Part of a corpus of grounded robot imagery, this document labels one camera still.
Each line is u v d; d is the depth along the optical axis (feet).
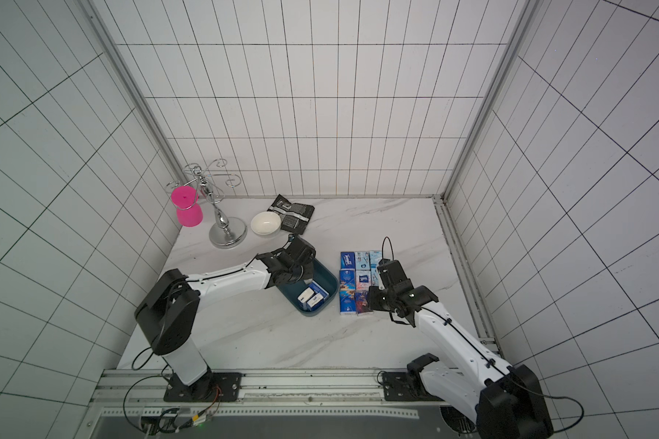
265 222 3.52
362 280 3.01
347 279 3.03
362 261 3.19
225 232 3.49
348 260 3.19
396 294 2.03
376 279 3.02
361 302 2.85
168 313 1.52
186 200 2.65
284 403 2.33
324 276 3.00
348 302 2.85
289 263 2.25
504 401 1.26
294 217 3.61
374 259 3.19
